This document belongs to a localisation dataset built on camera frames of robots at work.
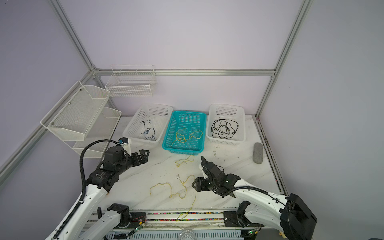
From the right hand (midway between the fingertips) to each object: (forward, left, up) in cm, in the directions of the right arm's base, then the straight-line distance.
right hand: (194, 185), depth 78 cm
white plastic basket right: (+38, -15, -3) cm, 41 cm away
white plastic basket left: (+50, +38, -4) cm, 63 cm away
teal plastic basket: (+41, +8, -8) cm, 42 cm away
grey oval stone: (+23, -41, -5) cm, 47 cm away
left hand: (+11, +28, +12) cm, 33 cm away
